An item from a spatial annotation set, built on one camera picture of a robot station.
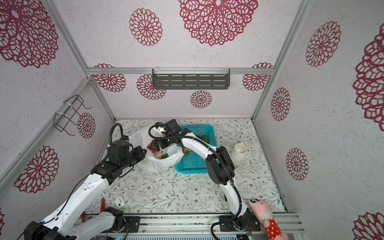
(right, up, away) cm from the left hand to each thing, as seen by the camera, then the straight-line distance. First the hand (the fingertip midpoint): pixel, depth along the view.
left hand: (147, 152), depth 80 cm
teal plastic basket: (+27, -9, +17) cm, 33 cm away
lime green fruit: (+7, -4, +16) cm, 17 cm away
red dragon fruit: (+2, +3, +4) cm, 5 cm away
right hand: (+3, +5, +8) cm, 10 cm away
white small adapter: (-14, -26, -1) cm, 30 cm away
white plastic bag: (0, -7, +7) cm, 10 cm away
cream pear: (+3, -4, +14) cm, 15 cm away
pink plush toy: (+59, -27, -10) cm, 65 cm away
